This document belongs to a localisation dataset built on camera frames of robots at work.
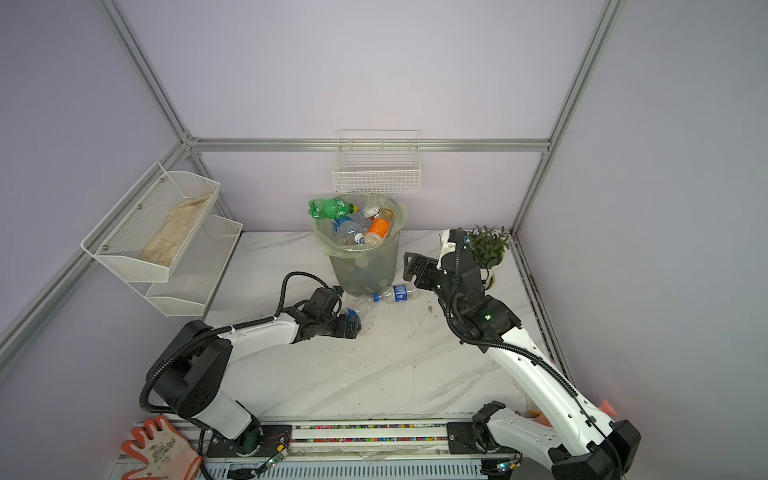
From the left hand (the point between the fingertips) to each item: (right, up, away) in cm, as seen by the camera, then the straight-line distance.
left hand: (346, 327), depth 91 cm
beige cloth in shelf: (-44, +25, -16) cm, 53 cm away
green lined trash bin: (+7, +25, -13) cm, 28 cm away
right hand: (+20, +22, -21) cm, 36 cm away
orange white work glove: (-40, -26, -20) cm, 52 cm away
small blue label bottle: (+5, +6, +4) cm, 9 cm away
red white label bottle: (+8, +37, +4) cm, 38 cm away
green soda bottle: (-4, +37, -1) cm, 37 cm away
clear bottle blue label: (+1, +29, -1) cm, 30 cm away
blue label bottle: (+16, +10, +5) cm, 19 cm away
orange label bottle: (+11, +30, -7) cm, 33 cm away
